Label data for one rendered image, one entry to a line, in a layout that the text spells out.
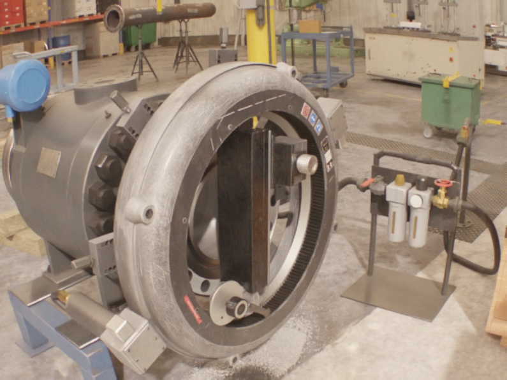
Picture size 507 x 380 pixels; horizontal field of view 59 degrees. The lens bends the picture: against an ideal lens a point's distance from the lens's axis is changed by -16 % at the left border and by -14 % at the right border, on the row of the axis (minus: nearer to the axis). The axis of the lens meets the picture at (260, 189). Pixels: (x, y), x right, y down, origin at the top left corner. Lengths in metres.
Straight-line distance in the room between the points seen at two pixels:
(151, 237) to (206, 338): 0.31
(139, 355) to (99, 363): 0.39
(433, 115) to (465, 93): 0.39
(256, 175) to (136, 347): 0.47
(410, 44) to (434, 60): 0.48
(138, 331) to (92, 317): 0.16
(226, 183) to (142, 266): 0.30
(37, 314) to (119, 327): 0.67
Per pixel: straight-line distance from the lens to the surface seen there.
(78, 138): 1.42
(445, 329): 1.93
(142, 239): 1.01
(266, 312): 1.34
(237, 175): 1.17
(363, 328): 1.91
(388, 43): 7.76
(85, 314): 1.23
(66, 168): 1.41
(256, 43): 4.86
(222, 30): 1.26
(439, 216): 1.98
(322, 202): 1.48
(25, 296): 1.79
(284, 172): 1.17
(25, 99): 1.58
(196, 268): 1.30
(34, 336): 1.93
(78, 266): 1.06
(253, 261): 1.22
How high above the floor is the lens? 1.10
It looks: 20 degrees down
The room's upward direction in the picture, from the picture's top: 2 degrees counter-clockwise
